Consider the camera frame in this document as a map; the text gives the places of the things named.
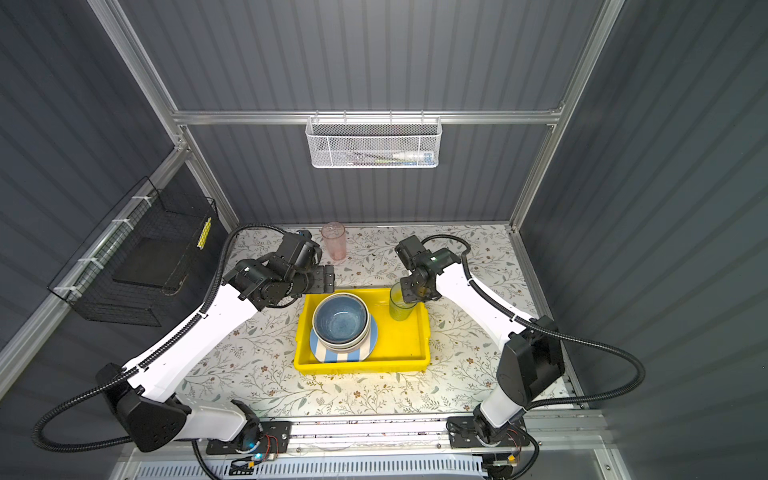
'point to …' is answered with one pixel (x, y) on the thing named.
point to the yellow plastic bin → (401, 345)
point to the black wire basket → (146, 249)
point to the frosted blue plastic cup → (400, 310)
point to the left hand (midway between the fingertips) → (320, 276)
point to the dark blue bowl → (340, 320)
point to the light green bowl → (344, 349)
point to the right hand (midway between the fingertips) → (418, 295)
